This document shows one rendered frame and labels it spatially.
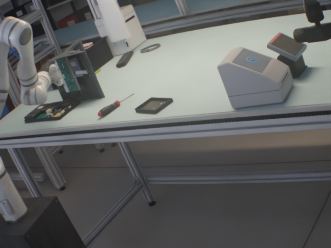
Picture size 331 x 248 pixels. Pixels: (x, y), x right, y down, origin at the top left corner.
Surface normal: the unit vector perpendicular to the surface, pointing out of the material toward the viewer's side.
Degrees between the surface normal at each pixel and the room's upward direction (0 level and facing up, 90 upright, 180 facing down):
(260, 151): 0
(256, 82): 90
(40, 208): 0
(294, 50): 32
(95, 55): 90
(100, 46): 90
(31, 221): 0
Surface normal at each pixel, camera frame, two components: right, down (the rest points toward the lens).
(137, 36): 0.79, -0.06
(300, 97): -0.36, -0.85
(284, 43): 0.09, -0.73
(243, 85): -0.44, 0.51
